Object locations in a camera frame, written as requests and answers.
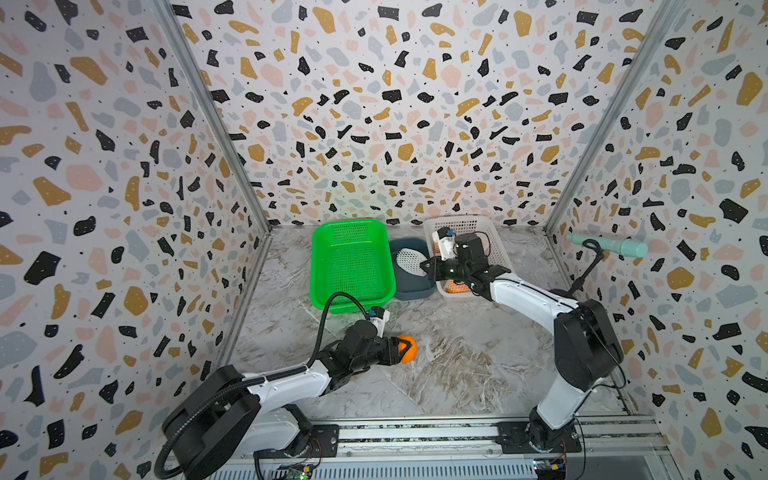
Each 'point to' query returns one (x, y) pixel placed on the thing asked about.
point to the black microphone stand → (579, 281)
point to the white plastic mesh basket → (466, 224)
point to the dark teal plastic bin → (409, 287)
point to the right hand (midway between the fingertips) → (426, 265)
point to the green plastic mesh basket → (351, 256)
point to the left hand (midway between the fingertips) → (412, 345)
